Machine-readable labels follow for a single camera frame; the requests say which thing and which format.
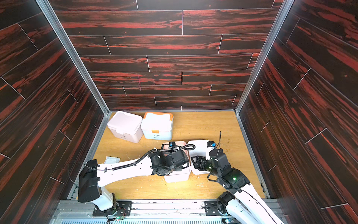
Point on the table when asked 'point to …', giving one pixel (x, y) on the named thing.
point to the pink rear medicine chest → (127, 125)
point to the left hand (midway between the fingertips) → (181, 165)
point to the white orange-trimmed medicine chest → (157, 126)
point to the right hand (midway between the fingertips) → (199, 156)
